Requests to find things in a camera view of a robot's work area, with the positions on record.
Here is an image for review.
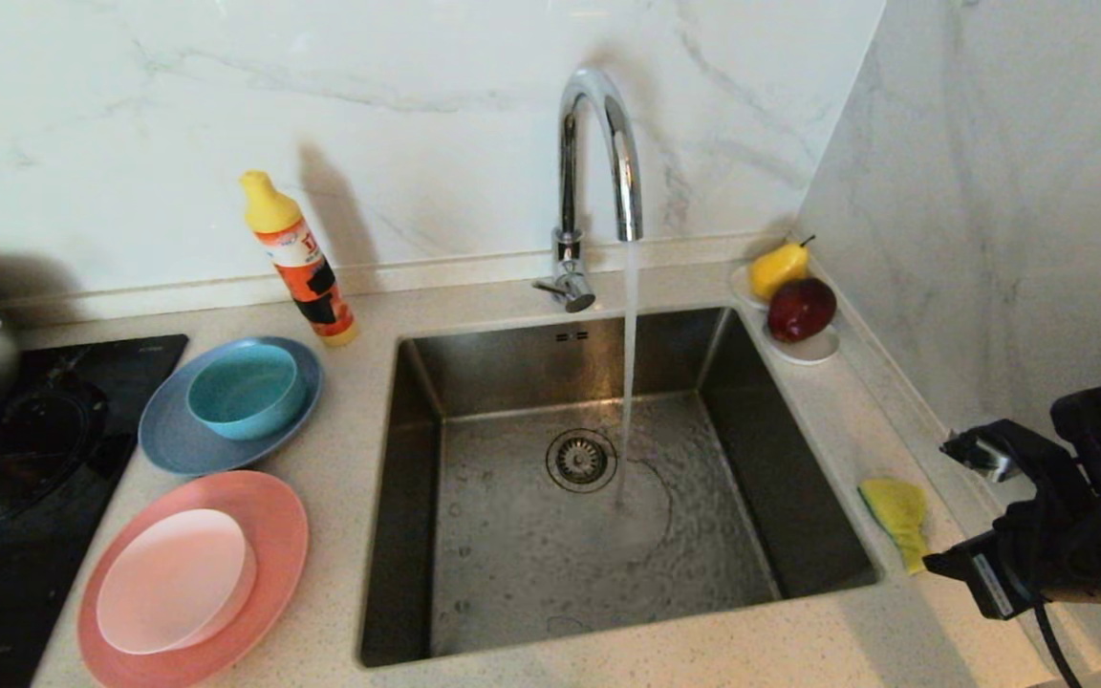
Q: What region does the yellow green sponge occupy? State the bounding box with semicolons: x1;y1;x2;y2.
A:
858;478;936;576

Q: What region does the stainless steel sink basin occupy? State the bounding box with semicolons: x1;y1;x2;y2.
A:
357;306;881;668

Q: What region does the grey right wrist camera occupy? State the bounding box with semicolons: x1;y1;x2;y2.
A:
940;428;1025;484

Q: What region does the small white dish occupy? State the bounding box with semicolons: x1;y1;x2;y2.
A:
728;265;841;366

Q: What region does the yellow pear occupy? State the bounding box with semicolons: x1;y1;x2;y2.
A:
749;236;815;302

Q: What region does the dark red apple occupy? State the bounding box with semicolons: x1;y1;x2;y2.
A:
766;278;838;344

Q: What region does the teal bowl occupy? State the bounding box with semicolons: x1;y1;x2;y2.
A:
186;343;309;441

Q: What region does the pink plate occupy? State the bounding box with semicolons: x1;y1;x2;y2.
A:
77;470;310;688

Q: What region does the round metal drain strainer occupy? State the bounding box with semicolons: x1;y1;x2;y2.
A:
546;429;618;494

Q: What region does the chrome gooseneck faucet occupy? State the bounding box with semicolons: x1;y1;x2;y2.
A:
531;65;645;314

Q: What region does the pale pink bowl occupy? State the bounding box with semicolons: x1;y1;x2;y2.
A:
96;508;257;656

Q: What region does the grey-blue plate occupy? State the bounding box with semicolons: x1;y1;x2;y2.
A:
139;336;325;477

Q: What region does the orange detergent bottle yellow cap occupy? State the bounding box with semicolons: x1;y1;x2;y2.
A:
240;170;360;347

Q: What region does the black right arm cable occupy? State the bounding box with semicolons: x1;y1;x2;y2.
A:
1033;600;1087;688

